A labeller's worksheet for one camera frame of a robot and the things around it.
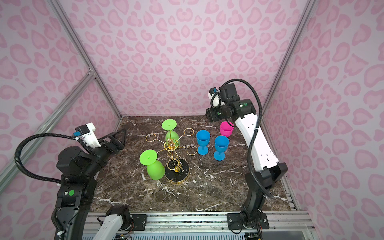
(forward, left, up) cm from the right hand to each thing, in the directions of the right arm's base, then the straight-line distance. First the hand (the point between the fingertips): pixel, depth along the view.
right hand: (213, 111), depth 74 cm
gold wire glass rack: (-17, +20, -32) cm, 41 cm away
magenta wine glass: (+4, -9, -19) cm, 21 cm away
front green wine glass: (-26, +26, -13) cm, 39 cm away
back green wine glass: (-5, +21, -4) cm, 22 cm away
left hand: (-17, +38, +7) cm, 42 cm away
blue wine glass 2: (0, +5, -22) cm, 23 cm away
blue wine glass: (-7, -6, -19) cm, 21 cm away
